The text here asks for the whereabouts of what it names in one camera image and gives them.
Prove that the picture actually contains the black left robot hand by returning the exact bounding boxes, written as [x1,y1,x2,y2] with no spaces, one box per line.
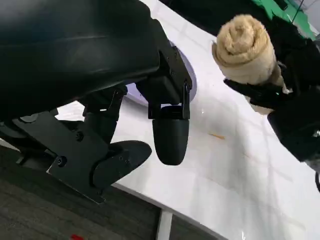
[0,0,194,205]

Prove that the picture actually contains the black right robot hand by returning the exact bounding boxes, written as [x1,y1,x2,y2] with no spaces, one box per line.
[223,16,320,163]

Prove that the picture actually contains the beige towel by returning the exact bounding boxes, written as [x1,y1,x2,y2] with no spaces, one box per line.
[211,14,294,115]

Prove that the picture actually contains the lilac plate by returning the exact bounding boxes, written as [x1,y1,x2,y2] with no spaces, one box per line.
[124,44,198,107]

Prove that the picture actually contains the green cloth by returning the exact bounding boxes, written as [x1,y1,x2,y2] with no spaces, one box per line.
[251,0,318,41]

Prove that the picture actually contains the white table leg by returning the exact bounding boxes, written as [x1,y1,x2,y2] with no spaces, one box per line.
[154,209,174,240]

